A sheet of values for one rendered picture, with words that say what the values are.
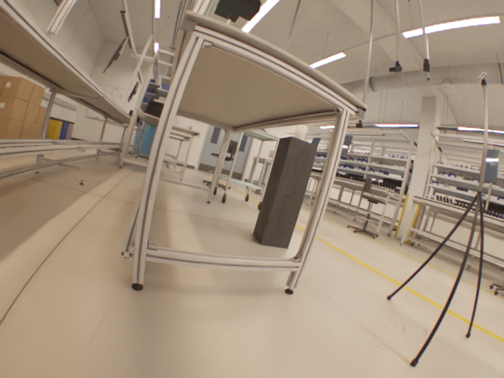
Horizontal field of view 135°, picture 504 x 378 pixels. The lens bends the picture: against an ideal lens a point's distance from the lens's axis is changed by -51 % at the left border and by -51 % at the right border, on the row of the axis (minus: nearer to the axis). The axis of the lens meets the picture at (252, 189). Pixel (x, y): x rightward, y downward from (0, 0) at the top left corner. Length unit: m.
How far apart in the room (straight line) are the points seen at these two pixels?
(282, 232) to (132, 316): 1.27
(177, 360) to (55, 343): 0.34
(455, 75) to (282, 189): 3.90
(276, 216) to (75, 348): 1.45
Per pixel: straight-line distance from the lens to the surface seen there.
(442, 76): 4.64
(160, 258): 0.79
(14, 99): 3.77
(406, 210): 5.01
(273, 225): 1.63
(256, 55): 0.82
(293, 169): 1.61
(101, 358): 0.65
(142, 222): 0.74
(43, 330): 0.72
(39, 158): 2.47
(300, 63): 0.88
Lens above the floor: 0.53
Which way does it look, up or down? 5 degrees down
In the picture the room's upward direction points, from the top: 16 degrees clockwise
